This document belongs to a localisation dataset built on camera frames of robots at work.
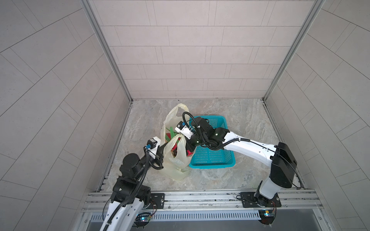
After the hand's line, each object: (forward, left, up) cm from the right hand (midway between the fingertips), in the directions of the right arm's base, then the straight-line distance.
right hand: (179, 145), depth 73 cm
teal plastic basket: (0, -14, -17) cm, 22 cm away
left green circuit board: (-29, +18, -13) cm, 36 cm away
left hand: (-1, +4, +6) cm, 7 cm away
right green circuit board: (-30, -40, -19) cm, 54 cm away
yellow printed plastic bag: (-8, 0, +7) cm, 10 cm away
